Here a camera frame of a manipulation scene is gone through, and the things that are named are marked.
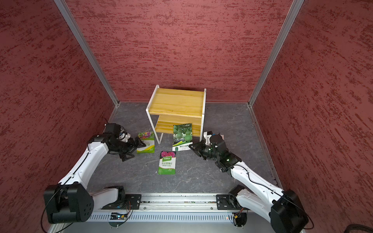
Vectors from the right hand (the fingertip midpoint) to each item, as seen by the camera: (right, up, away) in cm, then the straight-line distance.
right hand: (188, 149), depth 76 cm
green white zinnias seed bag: (-28, +3, +22) cm, 36 cm away
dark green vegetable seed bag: (-3, +6, +5) cm, 8 cm away
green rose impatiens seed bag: (-13, -11, +12) cm, 21 cm away
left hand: (-27, -3, +4) cm, 28 cm away
